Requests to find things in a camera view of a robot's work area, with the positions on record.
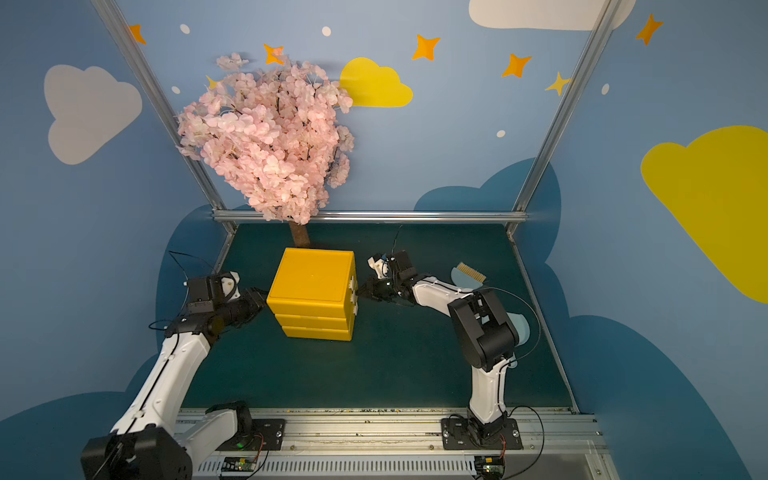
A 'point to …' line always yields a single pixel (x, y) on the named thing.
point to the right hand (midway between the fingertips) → (360, 290)
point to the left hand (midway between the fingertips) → (269, 294)
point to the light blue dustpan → (464, 279)
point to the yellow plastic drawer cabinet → (314, 294)
